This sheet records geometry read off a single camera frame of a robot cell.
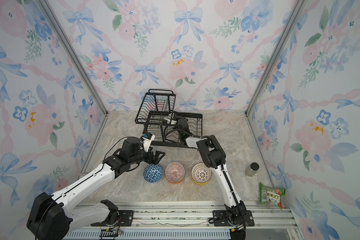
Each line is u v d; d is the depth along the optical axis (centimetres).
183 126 84
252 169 82
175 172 86
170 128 103
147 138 70
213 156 64
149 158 70
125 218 74
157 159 72
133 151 63
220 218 73
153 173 88
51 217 39
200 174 86
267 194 78
